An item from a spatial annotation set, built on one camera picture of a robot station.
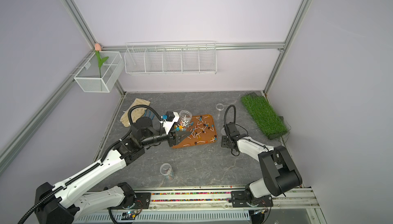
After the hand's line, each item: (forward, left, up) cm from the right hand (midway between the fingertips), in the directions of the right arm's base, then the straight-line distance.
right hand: (227, 140), depth 94 cm
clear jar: (-19, +34, +5) cm, 39 cm away
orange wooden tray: (+5, +14, +1) cm, 15 cm away
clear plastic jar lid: (+1, +3, +9) cm, 10 cm away
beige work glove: (+22, +62, -1) cm, 66 cm away
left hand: (-8, +22, +28) cm, 36 cm away
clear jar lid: (+19, +4, +9) cm, 22 cm away
